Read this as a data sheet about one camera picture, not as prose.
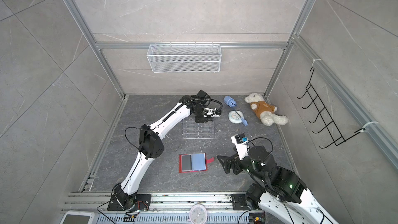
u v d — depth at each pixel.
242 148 0.55
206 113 0.80
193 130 1.00
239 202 0.74
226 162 0.55
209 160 0.86
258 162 0.45
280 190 0.43
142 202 0.72
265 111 1.00
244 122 0.99
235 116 1.04
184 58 1.00
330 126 0.63
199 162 0.85
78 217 0.67
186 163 0.86
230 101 1.07
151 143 0.58
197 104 0.68
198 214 0.69
